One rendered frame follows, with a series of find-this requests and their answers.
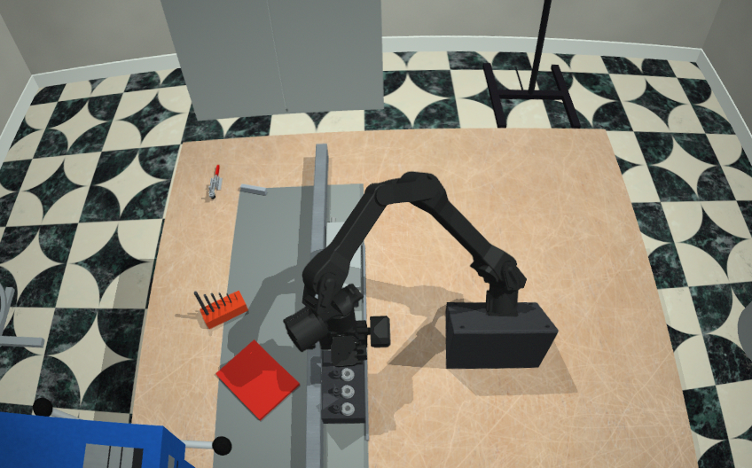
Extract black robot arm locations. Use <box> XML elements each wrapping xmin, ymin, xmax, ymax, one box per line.
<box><xmin>283</xmin><ymin>171</ymin><xmax>527</xmax><ymax>367</ymax></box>

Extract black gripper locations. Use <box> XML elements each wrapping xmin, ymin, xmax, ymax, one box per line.
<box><xmin>319</xmin><ymin>316</ymin><xmax>391</xmax><ymax>350</ymax></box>

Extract red flat square plate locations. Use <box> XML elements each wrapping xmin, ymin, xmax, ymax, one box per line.
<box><xmin>216</xmin><ymin>340</ymin><xmax>300</xmax><ymax>420</ymax></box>

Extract grey toggle clamp with red handle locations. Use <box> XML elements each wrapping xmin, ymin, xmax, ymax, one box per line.
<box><xmin>208</xmin><ymin>165</ymin><xmax>223</xmax><ymax>199</ymax></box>

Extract red drill bit holder with black bits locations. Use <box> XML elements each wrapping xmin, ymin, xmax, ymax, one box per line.
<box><xmin>194</xmin><ymin>291</ymin><xmax>248</xmax><ymax>329</ymax></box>

